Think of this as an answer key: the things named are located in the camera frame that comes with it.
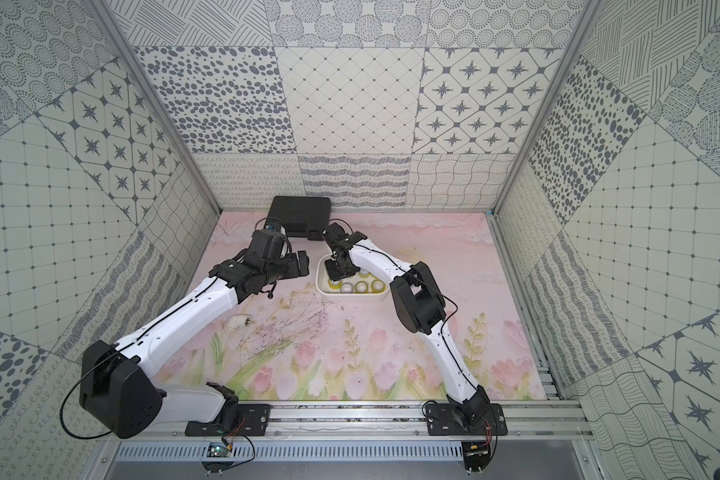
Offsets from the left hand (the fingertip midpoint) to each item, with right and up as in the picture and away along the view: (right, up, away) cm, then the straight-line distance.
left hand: (293, 255), depth 83 cm
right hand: (+11, -8, +16) cm, 21 cm away
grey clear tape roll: (+14, -12, +15) cm, 24 cm away
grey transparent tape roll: (+20, -7, +18) cm, 28 cm away
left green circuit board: (-15, -48, -11) cm, 52 cm away
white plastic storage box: (+7, -12, +10) cm, 17 cm away
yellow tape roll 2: (+9, -11, +16) cm, 21 cm away
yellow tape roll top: (+24, -10, +16) cm, 30 cm away
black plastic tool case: (-6, +13, +31) cm, 35 cm away
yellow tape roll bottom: (+24, -11, +16) cm, 31 cm away
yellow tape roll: (+19, -12, +16) cm, 27 cm away
